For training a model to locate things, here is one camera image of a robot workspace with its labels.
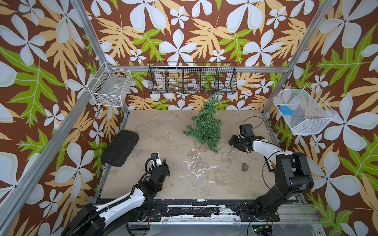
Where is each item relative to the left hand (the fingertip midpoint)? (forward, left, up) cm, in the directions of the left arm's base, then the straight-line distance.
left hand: (163, 159), depth 86 cm
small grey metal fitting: (-3, -49, -5) cm, 50 cm away
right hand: (+14, -43, -2) cm, 45 cm away
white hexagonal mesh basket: (+20, -81, +21) cm, 85 cm away
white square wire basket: (+34, +33, +26) cm, 54 cm away
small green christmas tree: (+10, -25, +18) cm, 32 cm away
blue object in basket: (+23, -73, +18) cm, 79 cm away
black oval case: (+5, +30, -2) cm, 31 cm away
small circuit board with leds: (-33, -53, -11) cm, 63 cm away
